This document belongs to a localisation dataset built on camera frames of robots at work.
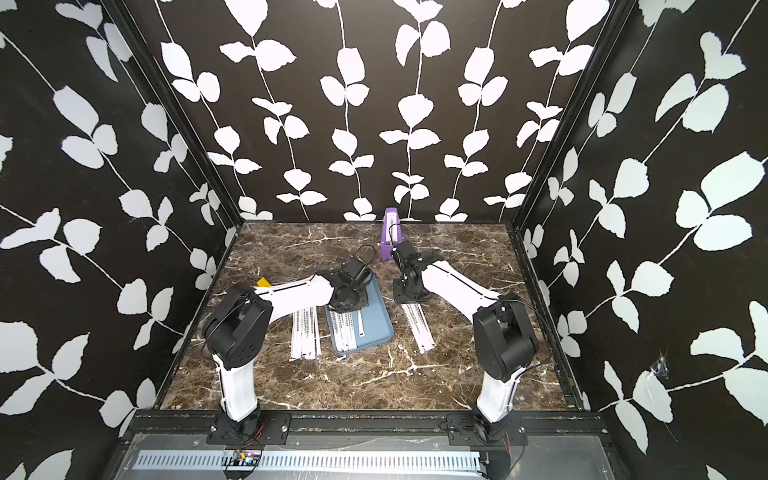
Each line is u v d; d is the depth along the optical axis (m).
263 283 1.01
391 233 1.01
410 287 0.76
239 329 0.50
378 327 0.91
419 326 0.92
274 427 0.74
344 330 0.91
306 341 0.88
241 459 0.71
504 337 0.48
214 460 0.70
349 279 0.75
